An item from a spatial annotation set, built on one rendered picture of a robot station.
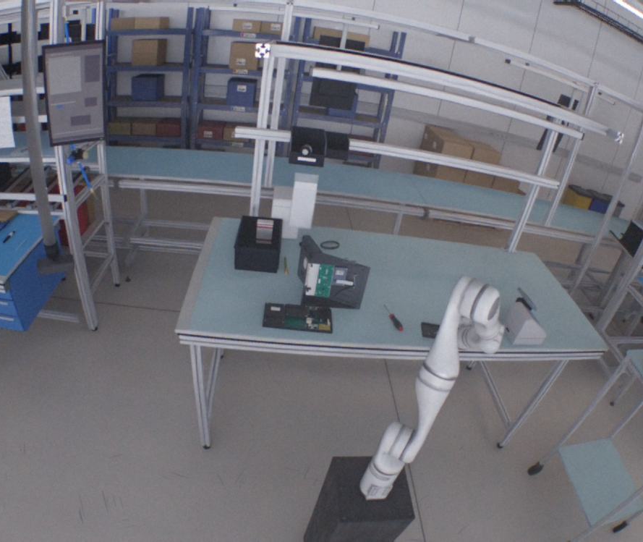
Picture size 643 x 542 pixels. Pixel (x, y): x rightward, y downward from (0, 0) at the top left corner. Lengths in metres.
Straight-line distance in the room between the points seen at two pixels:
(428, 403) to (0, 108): 2.47
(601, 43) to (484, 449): 6.00
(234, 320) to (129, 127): 4.19
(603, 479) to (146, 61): 5.73
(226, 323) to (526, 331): 1.22
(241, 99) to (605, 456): 4.88
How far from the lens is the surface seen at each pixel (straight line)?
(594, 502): 2.54
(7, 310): 2.33
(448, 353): 0.97
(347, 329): 1.57
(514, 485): 2.69
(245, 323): 1.53
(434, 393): 0.99
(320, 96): 3.20
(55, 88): 2.03
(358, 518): 1.29
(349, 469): 1.36
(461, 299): 0.94
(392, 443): 1.07
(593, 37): 6.94
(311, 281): 1.58
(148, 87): 5.26
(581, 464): 2.63
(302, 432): 2.43
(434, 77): 1.60
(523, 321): 1.76
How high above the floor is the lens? 2.02
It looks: 33 degrees down
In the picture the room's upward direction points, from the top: 10 degrees clockwise
